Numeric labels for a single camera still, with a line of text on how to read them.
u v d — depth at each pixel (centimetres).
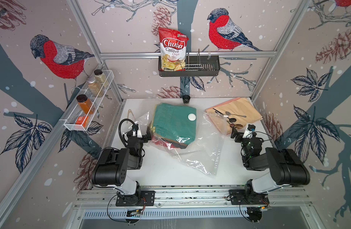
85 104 67
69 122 66
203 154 86
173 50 78
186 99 107
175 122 91
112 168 46
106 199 75
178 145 85
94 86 74
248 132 77
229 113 110
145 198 73
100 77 80
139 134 80
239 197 72
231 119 107
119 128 62
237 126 101
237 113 111
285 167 45
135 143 70
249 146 71
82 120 64
